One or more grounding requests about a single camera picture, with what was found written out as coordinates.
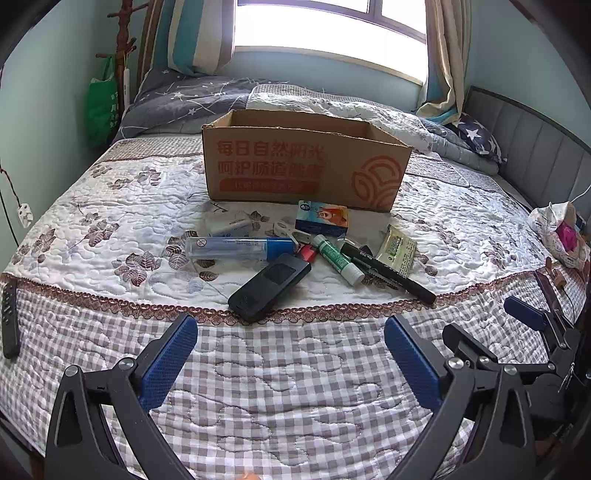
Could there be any brown cardboard box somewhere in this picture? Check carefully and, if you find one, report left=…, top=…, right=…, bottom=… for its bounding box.
left=201, top=109, right=413, bottom=213

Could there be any navy star pillow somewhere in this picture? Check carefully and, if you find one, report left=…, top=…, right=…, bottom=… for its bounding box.
left=443, top=113, right=506, bottom=174

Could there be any thin wall cable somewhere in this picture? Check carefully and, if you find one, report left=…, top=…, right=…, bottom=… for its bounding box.
left=0, top=164, right=24, bottom=245

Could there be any folded checked quilt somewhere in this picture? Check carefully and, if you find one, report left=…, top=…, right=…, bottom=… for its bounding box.
left=247, top=83, right=467, bottom=162

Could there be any grey upholstered bed board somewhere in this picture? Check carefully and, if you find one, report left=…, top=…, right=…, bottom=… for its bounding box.
left=464, top=85, right=591, bottom=217

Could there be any black rectangular device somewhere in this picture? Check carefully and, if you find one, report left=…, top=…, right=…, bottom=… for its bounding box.
left=228, top=252, right=311, bottom=324

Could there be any green shopping bag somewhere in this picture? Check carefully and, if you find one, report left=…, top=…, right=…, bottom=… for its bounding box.
left=87, top=55, right=122, bottom=148

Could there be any green and white glue stick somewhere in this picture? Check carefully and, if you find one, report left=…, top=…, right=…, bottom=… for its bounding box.
left=312, top=234, right=365, bottom=285

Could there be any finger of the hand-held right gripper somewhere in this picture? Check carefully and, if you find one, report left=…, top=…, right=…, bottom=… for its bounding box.
left=503, top=295, right=580, bottom=352
left=442, top=323, right=502, bottom=367

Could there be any clear bottle with blue end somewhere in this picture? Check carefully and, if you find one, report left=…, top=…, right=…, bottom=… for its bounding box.
left=185, top=237, right=298, bottom=265

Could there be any printed plastic bag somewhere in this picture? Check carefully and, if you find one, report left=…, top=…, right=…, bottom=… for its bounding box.
left=526, top=200, right=591, bottom=271

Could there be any window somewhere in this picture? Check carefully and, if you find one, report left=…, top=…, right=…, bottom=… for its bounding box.
left=233, top=0, right=428, bottom=86

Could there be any green wet wipe packet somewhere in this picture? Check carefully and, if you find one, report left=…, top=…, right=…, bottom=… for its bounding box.
left=375, top=224, right=419, bottom=273

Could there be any grey star blanket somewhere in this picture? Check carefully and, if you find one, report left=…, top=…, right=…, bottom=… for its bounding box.
left=115, top=69, right=278, bottom=139

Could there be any black marker pen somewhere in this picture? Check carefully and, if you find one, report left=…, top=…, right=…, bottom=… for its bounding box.
left=339, top=242, right=437, bottom=305

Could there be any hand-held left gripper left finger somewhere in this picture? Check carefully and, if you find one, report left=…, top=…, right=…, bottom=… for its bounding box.
left=44, top=314, right=199, bottom=480

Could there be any small white box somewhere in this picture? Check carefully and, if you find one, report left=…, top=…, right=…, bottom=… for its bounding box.
left=204, top=210, right=252, bottom=234

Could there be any beige and blue curtain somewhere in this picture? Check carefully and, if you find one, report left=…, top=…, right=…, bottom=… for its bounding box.
left=416, top=0, right=474, bottom=125

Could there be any blue striped pillow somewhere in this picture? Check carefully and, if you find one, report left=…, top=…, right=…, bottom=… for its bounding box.
left=168, top=0, right=236, bottom=77

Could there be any small blue printed box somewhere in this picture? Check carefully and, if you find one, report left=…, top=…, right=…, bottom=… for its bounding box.
left=294, top=200, right=350, bottom=236

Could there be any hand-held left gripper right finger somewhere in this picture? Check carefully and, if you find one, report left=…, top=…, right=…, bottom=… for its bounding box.
left=384, top=315, right=541, bottom=480

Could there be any black remote control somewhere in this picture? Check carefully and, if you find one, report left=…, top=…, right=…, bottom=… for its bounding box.
left=1, top=279, right=21, bottom=360

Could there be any wooden coat rack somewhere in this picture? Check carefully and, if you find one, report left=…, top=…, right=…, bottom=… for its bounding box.
left=95, top=0, right=139, bottom=116

